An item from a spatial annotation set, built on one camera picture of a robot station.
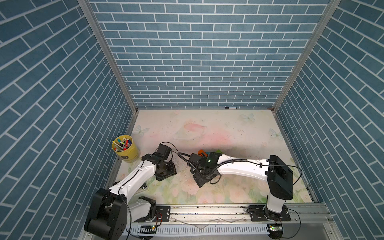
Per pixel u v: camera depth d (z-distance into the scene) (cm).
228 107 124
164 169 72
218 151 95
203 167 60
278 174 48
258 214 74
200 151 94
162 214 72
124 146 88
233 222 72
